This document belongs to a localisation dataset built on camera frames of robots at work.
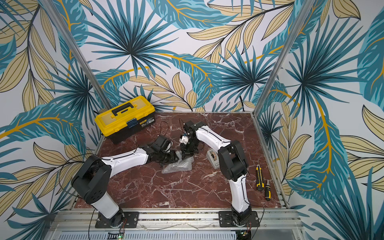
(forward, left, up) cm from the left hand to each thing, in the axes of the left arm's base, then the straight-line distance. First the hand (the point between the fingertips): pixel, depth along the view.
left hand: (177, 161), depth 87 cm
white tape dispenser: (+3, -22, -1) cm, 22 cm away
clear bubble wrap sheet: (-4, -3, +4) cm, 7 cm away
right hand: (+2, -3, +2) cm, 4 cm away
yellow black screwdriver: (-15, -50, -4) cm, 53 cm away
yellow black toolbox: (+21, +36, +10) cm, 43 cm away
